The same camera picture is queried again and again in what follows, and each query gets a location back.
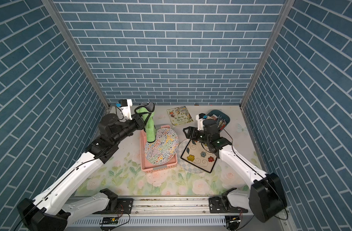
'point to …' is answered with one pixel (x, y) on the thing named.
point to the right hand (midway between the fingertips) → (190, 130)
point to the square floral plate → (198, 154)
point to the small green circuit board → (109, 220)
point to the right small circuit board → (232, 218)
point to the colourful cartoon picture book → (179, 115)
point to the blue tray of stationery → (221, 119)
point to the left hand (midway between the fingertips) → (155, 113)
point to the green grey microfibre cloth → (149, 125)
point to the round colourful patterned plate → (164, 149)
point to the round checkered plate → (185, 165)
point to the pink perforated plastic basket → (147, 167)
